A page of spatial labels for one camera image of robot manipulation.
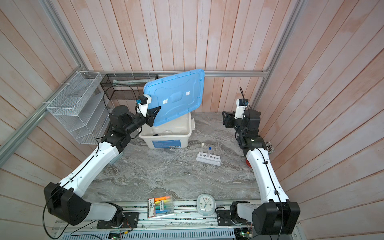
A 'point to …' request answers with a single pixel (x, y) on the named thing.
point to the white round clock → (206, 204)
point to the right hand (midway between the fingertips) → (227, 111)
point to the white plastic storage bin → (173, 135)
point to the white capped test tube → (201, 153)
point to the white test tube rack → (212, 159)
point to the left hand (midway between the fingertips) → (159, 108)
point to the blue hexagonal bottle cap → (155, 135)
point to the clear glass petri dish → (167, 132)
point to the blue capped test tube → (209, 152)
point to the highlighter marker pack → (160, 207)
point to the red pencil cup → (248, 163)
